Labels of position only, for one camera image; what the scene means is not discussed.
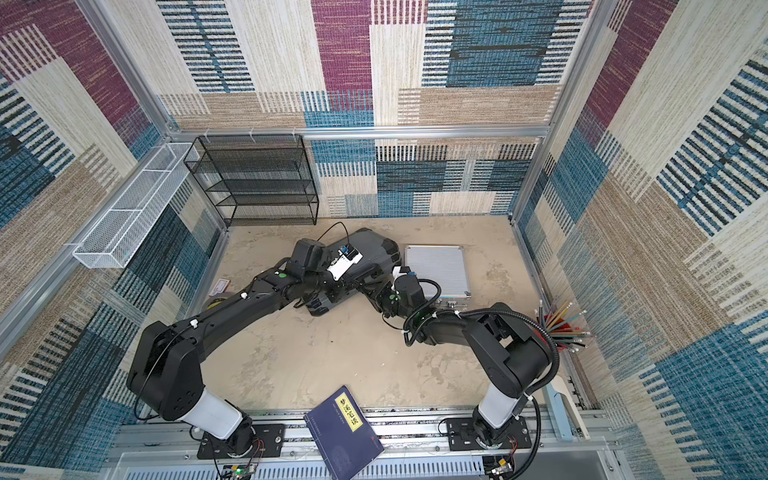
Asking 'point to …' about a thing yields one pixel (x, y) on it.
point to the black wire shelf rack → (256, 180)
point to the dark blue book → (344, 434)
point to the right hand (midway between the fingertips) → (363, 290)
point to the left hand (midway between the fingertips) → (357, 281)
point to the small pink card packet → (220, 287)
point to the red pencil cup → (559, 322)
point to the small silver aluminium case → (445, 264)
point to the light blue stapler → (563, 411)
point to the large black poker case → (375, 249)
